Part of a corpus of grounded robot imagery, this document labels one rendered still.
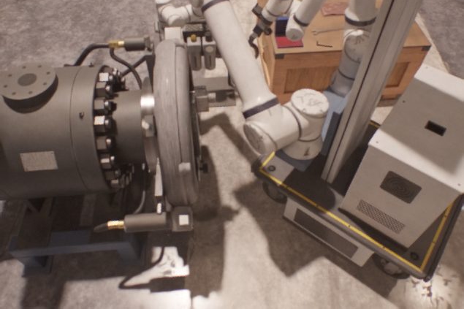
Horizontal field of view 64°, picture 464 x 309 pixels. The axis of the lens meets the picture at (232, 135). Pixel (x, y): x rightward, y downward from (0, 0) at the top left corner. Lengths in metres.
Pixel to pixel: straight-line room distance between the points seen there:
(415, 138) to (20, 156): 1.49
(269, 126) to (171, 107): 0.37
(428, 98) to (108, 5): 2.89
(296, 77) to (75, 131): 1.49
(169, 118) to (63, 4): 2.70
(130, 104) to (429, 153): 1.18
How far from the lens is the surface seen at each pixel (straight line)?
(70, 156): 1.57
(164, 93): 1.39
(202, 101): 1.61
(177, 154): 1.38
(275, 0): 1.92
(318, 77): 2.55
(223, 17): 1.46
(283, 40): 2.41
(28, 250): 2.03
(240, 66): 1.43
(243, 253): 2.05
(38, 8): 3.97
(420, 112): 1.62
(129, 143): 1.62
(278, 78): 2.45
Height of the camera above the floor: 1.92
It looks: 51 degrees down
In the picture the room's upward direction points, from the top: straight up
